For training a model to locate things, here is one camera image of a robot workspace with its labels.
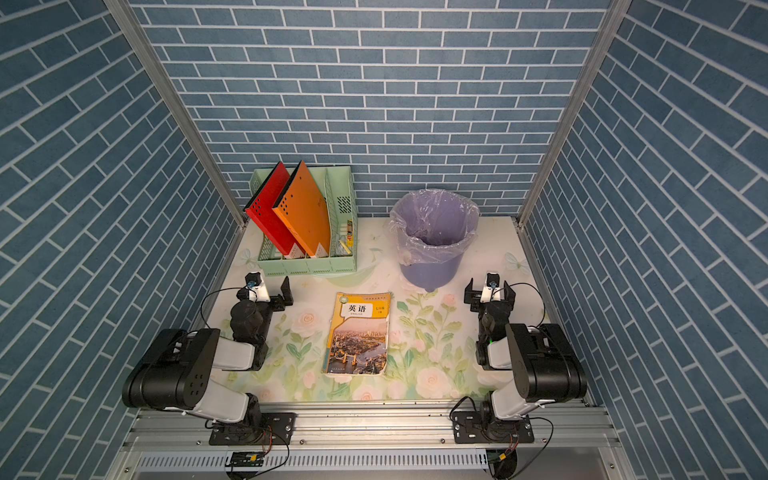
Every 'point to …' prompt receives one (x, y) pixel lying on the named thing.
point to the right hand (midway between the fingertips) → (493, 282)
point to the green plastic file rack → (341, 188)
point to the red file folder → (262, 211)
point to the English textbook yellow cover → (358, 334)
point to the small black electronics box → (246, 459)
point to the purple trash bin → (435, 277)
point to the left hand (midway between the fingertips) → (279, 277)
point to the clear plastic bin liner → (432, 226)
